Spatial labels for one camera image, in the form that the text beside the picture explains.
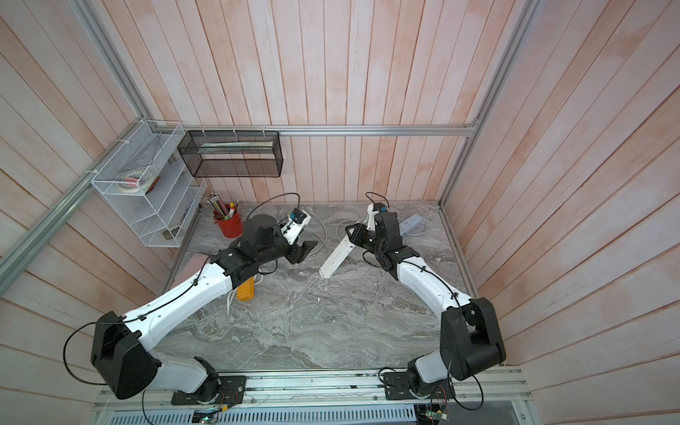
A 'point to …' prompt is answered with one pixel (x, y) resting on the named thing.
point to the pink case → (191, 266)
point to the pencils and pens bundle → (213, 199)
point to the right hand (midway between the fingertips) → (346, 227)
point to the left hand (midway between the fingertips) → (308, 240)
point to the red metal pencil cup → (232, 227)
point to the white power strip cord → (325, 231)
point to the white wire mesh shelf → (161, 213)
